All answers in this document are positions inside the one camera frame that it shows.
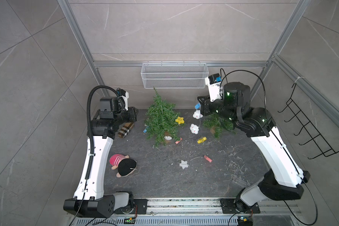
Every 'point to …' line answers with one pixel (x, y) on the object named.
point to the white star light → (184, 164)
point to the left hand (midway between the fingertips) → (136, 108)
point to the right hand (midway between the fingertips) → (201, 97)
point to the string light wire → (200, 157)
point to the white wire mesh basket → (174, 75)
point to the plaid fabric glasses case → (125, 129)
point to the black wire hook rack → (308, 128)
